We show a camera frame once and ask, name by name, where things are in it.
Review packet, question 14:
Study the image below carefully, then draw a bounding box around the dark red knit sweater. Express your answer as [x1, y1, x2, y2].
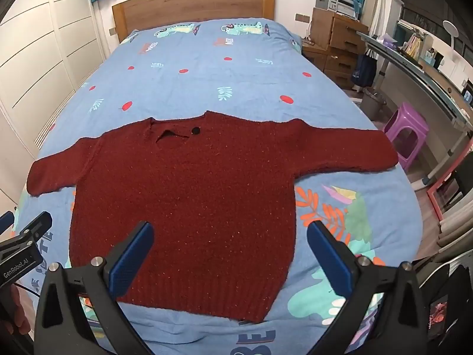
[26, 112, 398, 322]

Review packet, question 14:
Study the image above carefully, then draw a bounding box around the person's left hand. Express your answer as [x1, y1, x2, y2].
[3, 285, 30, 335]

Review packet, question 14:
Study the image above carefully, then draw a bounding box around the white wardrobe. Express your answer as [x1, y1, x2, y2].
[1, 0, 105, 212]

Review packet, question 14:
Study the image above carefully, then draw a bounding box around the purple plastic stool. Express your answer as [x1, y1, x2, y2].
[383, 102, 429, 170]

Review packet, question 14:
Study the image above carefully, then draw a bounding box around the grey waste bin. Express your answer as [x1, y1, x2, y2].
[360, 87, 385, 120]

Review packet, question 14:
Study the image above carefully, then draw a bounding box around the grey desk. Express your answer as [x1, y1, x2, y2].
[357, 31, 472, 191]

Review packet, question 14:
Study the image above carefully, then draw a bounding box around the dark blue hanging bag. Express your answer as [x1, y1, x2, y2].
[350, 50, 377, 88]

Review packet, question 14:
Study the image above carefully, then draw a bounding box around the wooden drawer cabinet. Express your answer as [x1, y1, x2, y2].
[302, 7, 369, 90]

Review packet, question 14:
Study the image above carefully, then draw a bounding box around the white desk lamp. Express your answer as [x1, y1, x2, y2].
[443, 20, 459, 50]

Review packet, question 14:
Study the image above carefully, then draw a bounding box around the wooden headboard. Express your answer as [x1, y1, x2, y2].
[112, 0, 275, 41]

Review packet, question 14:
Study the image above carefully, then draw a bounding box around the white printer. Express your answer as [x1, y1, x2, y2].
[315, 0, 362, 20]

